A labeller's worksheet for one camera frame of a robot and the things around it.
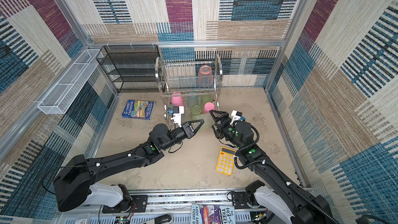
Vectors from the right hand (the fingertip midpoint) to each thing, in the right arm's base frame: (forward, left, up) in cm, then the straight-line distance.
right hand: (208, 119), depth 73 cm
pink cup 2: (+16, -1, -12) cm, 20 cm away
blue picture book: (+25, +46, -23) cm, 56 cm away
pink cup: (+23, +18, -14) cm, 32 cm away
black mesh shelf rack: (+50, +50, -7) cm, 71 cm away
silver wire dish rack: (+50, +9, -19) cm, 54 cm away
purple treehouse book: (-34, 0, -23) cm, 41 cm away
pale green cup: (-2, 0, +2) cm, 3 cm away
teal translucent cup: (+24, +9, -15) cm, 29 cm away
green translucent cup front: (+14, +6, -12) cm, 20 cm away
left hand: (-4, +2, +5) cm, 6 cm away
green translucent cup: (+24, 0, -13) cm, 27 cm away
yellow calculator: (-11, -9, -25) cm, 29 cm away
